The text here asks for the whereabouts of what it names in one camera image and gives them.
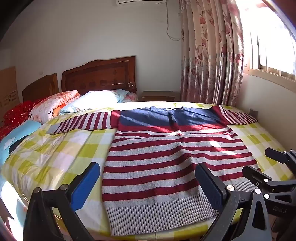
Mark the orange floral folded quilt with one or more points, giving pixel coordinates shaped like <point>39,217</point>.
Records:
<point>49,105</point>

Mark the pink floral pillow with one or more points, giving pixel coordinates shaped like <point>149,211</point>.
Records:
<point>130,97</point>

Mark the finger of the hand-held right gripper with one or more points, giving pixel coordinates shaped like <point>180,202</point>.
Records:
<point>277,156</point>
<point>254,175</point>

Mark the white air conditioner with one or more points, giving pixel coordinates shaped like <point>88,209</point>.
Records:
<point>141,1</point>

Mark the window with metal bars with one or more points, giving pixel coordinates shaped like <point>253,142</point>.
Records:
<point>268,39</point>

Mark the red grey striped knit sweater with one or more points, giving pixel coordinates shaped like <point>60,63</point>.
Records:
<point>157,157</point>

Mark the small wooden headboard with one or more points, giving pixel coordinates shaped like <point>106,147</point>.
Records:
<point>41,89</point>

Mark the blue cloud print blanket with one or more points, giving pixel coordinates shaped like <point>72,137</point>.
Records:
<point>13,136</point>

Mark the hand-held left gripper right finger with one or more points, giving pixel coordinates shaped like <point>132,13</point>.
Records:
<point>208,185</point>

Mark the red patterned blanket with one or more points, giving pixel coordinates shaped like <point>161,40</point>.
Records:
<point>16,113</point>

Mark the pink floral curtain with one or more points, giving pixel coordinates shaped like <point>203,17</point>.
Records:
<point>208,53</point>

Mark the yellow green checked bed sheet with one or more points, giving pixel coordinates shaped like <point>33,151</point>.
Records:
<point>57,157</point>

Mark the large wooden headboard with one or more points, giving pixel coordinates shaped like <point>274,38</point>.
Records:
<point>99,74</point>

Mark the dark wall socket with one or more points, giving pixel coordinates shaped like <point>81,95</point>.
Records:
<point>253,112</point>

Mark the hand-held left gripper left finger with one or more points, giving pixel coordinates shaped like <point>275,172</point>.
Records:
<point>84,185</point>

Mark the wooden nightstand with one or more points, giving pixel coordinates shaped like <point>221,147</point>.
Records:
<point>159,95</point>

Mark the light blue pillow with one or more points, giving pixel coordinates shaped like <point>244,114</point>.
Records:
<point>92,100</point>

